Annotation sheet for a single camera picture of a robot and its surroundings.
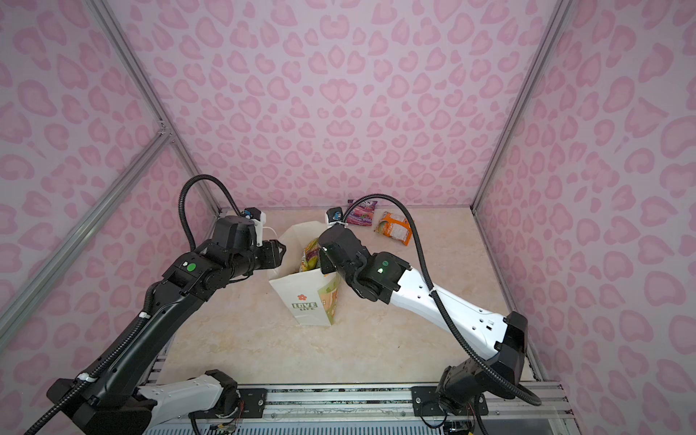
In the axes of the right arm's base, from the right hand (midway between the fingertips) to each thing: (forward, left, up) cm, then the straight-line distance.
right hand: (327, 246), depth 71 cm
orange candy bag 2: (+30, -22, -27) cm, 46 cm away
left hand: (0, +12, -1) cm, 12 cm away
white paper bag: (-8, +5, -13) cm, 16 cm away
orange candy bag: (+5, +7, -12) cm, 15 cm away
